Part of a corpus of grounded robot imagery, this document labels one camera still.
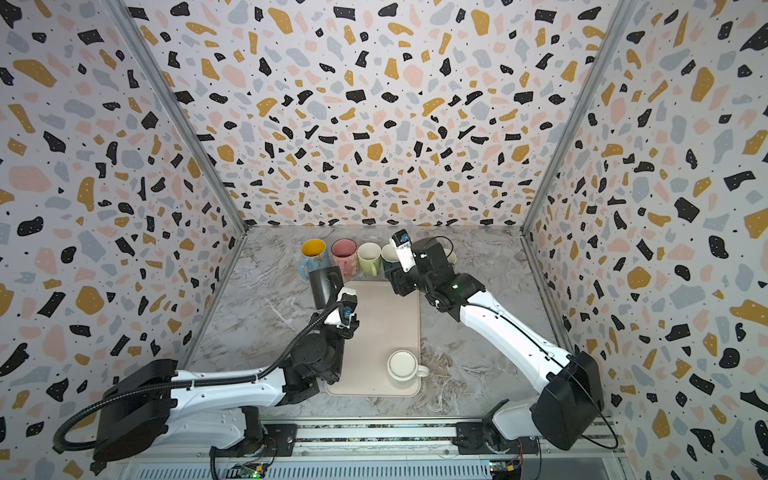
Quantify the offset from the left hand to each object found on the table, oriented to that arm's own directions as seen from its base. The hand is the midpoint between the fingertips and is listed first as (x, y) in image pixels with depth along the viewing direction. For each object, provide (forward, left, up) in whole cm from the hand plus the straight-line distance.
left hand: (336, 287), depth 71 cm
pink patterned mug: (+26, +3, -18) cm, 32 cm away
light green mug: (+27, -5, -21) cm, 35 cm away
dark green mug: (+22, -12, -17) cm, 30 cm away
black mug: (+2, +3, -2) cm, 4 cm away
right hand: (+8, -13, -1) cm, 15 cm away
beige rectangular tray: (+3, -11, -25) cm, 28 cm away
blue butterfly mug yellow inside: (+24, +13, -18) cm, 33 cm away
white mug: (-12, -16, -20) cm, 28 cm away
